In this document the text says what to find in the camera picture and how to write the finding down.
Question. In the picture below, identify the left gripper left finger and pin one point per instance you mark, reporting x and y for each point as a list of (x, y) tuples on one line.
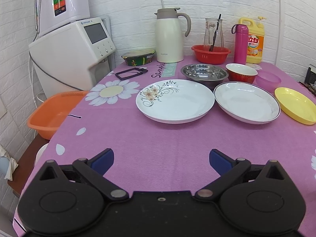
[(93, 171)]

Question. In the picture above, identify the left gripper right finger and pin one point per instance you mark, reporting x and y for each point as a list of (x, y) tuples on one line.
[(231, 172)]

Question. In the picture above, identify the white silver-rimmed plate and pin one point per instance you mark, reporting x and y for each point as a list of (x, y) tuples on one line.
[(247, 102)]

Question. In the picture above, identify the white floral plate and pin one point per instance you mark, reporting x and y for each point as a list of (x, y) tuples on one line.
[(175, 101)]

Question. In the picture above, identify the yellow plastic plate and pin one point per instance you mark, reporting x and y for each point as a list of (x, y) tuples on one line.
[(296, 105)]

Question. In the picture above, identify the stainless steel bowl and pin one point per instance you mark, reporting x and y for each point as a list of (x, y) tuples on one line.
[(206, 74)]

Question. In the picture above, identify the red and white bowl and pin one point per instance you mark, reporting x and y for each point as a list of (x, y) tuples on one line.
[(241, 73)]

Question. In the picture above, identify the pink floral tablecloth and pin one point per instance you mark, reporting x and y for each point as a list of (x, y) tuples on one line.
[(153, 156)]

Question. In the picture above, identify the orange plastic basin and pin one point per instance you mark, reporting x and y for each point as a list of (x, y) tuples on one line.
[(48, 117)]

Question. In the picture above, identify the purple plastic bowl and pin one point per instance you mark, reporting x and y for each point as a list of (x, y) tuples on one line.
[(267, 81)]

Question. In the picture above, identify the white countertop appliance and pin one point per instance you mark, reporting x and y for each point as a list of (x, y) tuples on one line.
[(74, 57)]

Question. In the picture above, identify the red plastic basket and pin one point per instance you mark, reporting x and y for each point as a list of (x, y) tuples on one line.
[(216, 57)]

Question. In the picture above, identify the green patterned tin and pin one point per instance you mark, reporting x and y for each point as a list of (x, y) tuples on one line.
[(139, 57)]

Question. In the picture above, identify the black box on shelf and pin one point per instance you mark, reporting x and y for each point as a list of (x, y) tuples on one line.
[(310, 75)]

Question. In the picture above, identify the black stirring stick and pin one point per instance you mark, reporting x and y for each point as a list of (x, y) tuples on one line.
[(215, 33)]

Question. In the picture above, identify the glass pitcher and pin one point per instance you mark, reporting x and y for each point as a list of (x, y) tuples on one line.
[(209, 31)]

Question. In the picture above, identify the pink thermos bottle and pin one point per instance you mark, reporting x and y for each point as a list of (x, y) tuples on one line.
[(240, 32)]

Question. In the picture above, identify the yellow detergent bottle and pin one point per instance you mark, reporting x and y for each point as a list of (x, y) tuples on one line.
[(256, 34)]

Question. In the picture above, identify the cream thermos jug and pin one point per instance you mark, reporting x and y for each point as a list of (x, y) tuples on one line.
[(169, 35)]

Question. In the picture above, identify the white water purifier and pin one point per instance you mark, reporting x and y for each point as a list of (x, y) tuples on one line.
[(53, 14)]

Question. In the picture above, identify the white wall pipe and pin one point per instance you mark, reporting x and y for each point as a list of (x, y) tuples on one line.
[(280, 32)]

